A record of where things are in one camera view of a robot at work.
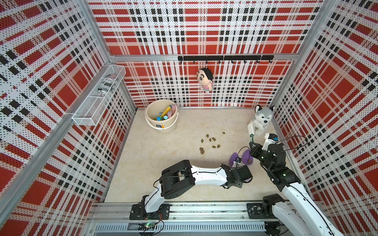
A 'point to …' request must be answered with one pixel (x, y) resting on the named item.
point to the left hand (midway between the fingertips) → (238, 178)
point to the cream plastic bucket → (155, 108)
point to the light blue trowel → (166, 117)
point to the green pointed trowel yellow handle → (168, 109)
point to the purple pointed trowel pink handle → (233, 158)
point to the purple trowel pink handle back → (173, 107)
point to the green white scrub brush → (251, 132)
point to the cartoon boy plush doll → (204, 77)
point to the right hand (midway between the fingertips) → (252, 143)
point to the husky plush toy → (263, 116)
